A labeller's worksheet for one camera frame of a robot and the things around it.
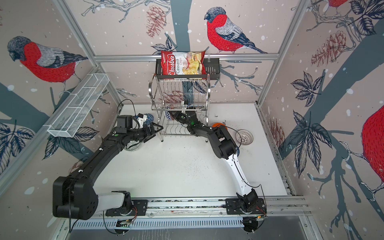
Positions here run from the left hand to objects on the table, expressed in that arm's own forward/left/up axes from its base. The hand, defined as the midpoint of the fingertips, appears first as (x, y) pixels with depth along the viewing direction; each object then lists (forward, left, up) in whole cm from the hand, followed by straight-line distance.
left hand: (158, 130), depth 80 cm
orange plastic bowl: (+18, -37, -19) cm, 46 cm away
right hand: (+18, -1, -8) cm, 19 cm away
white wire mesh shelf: (+11, +43, +10) cm, 45 cm away
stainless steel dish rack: (+47, -14, -16) cm, 51 cm away
